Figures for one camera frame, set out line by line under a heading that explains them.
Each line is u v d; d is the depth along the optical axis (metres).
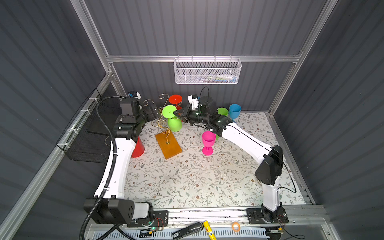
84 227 0.35
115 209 0.38
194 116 0.65
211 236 0.68
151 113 0.64
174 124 0.79
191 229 0.72
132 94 0.61
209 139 0.91
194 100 0.70
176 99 0.82
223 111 1.03
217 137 0.61
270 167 0.47
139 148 1.01
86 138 0.72
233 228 0.71
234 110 1.03
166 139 0.98
